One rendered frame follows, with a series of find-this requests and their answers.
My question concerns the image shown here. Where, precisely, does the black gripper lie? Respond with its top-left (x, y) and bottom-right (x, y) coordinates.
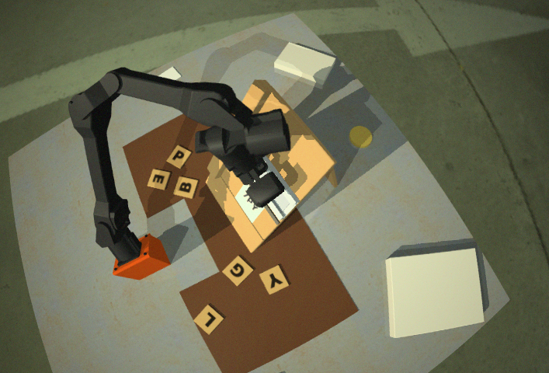
top-left (223, 150), bottom-right (285, 208)

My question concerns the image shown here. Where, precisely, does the yellow round disc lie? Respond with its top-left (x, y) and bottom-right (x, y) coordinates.
top-left (349, 126), bottom-right (373, 148)

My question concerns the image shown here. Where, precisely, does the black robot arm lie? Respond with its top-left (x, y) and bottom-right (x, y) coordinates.
top-left (68, 67), bottom-right (291, 267)

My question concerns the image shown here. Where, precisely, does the pale yellow square block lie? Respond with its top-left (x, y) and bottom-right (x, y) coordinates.
top-left (385, 248), bottom-right (484, 338)

